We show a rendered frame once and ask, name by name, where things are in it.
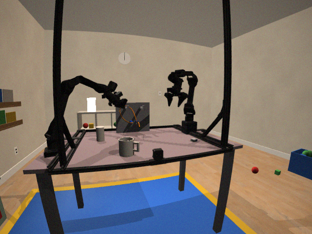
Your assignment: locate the cream mug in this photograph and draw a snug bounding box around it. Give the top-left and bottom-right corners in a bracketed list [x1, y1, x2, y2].
[118, 137, 139, 157]

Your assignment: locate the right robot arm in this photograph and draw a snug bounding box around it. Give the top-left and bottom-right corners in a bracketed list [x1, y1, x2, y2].
[167, 69, 198, 122]

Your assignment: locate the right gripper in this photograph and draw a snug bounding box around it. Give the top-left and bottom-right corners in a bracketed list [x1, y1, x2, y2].
[164, 85, 188, 107]

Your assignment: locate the cream cylinder with white top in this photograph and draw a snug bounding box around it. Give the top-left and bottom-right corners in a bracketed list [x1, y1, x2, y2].
[96, 126, 105, 142]

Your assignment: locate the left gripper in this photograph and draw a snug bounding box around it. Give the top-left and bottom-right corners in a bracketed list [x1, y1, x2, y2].
[108, 95, 128, 109]

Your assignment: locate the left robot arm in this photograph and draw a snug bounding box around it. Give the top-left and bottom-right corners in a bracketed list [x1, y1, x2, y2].
[45, 76, 123, 152]

